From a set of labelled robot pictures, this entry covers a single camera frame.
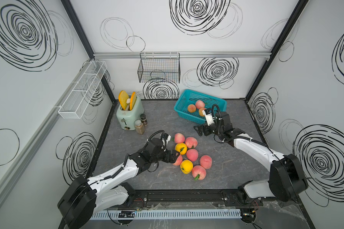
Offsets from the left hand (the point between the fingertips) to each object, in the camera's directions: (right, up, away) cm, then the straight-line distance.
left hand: (173, 152), depth 80 cm
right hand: (+16, +16, +5) cm, 23 cm away
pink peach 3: (+11, -2, +4) cm, 12 cm away
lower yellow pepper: (+7, -8, -1) cm, 11 cm away
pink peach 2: (+11, +5, +8) cm, 15 cm away
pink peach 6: (+3, -5, +1) cm, 6 cm away
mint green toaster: (-30, +19, +12) cm, 38 cm away
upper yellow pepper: (+5, +1, +6) cm, 7 cm away
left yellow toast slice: (-33, +32, +13) cm, 48 cm away
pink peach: (+4, +6, +11) cm, 13 cm away
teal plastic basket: (+14, +35, +35) cm, 52 cm away
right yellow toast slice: (-27, +31, +11) cm, 42 cm away
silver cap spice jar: (-23, +13, +13) cm, 30 cm away
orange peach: (+14, +26, +28) cm, 40 cm away
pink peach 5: (+14, -8, -3) cm, 16 cm away
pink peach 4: (+18, -5, 0) cm, 19 cm away
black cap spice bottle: (-21, +19, +17) cm, 33 cm away
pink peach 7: (+20, +29, +28) cm, 45 cm away
